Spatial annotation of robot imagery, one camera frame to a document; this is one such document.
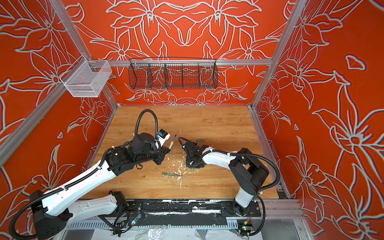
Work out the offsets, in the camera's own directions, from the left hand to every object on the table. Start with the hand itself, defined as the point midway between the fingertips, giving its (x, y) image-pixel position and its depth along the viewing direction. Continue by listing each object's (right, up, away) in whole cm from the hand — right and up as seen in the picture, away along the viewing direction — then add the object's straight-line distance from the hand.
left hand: (169, 148), depth 71 cm
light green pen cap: (+11, -16, +14) cm, 24 cm away
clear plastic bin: (-56, +40, +21) cm, 72 cm away
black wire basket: (-2, +45, +29) cm, 54 cm away
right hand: (+9, -13, +17) cm, 23 cm away
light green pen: (+2, +4, 0) cm, 4 cm away
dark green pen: (+1, -18, +13) cm, 22 cm away
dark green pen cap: (+17, 0, +27) cm, 32 cm away
